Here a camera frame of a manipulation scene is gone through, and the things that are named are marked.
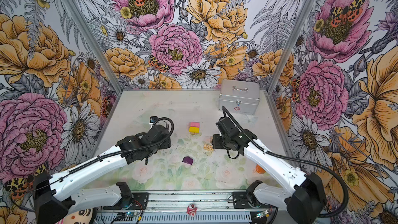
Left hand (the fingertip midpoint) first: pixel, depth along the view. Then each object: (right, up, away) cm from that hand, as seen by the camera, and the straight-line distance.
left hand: (161, 141), depth 78 cm
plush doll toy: (-28, -27, -13) cm, 41 cm away
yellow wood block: (+15, +3, +19) cm, 25 cm away
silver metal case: (+43, +23, +22) cm, 54 cm away
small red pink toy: (+16, -28, -9) cm, 33 cm away
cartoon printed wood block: (+23, -7, +13) cm, 28 cm away
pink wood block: (+15, +5, +23) cm, 28 cm away
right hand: (+27, -3, +1) cm, 27 cm away
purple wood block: (+12, -12, +9) cm, 19 cm away
